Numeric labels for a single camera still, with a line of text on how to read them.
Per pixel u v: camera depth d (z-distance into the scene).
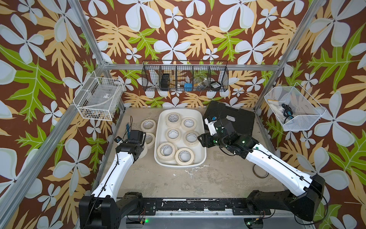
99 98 0.79
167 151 0.95
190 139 0.99
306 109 0.75
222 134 0.55
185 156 0.91
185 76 0.98
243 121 1.05
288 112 0.81
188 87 0.95
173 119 1.10
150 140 1.00
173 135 1.02
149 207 0.74
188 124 1.09
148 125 1.08
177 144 0.98
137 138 0.64
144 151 0.82
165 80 0.99
